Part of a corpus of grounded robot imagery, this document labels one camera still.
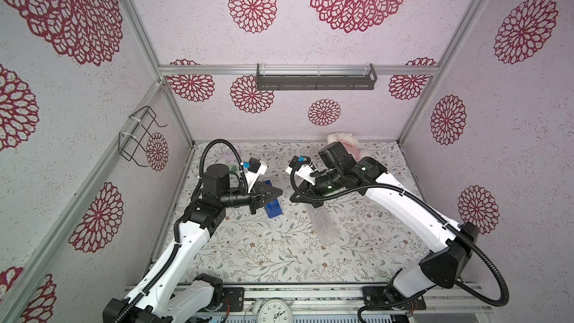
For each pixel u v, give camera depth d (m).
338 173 0.54
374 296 0.73
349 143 1.10
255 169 0.59
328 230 0.83
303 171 0.61
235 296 0.74
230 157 0.58
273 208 0.90
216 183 0.53
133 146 0.76
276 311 0.69
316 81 0.88
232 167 0.58
